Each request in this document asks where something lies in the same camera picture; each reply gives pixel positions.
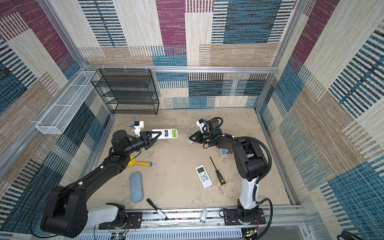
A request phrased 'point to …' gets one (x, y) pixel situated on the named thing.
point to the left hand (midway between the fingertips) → (161, 132)
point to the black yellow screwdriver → (221, 178)
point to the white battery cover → (190, 141)
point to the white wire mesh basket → (57, 119)
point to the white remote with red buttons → (166, 133)
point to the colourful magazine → (224, 152)
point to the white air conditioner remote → (203, 176)
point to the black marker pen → (165, 217)
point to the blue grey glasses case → (136, 187)
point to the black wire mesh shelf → (127, 91)
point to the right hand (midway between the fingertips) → (189, 139)
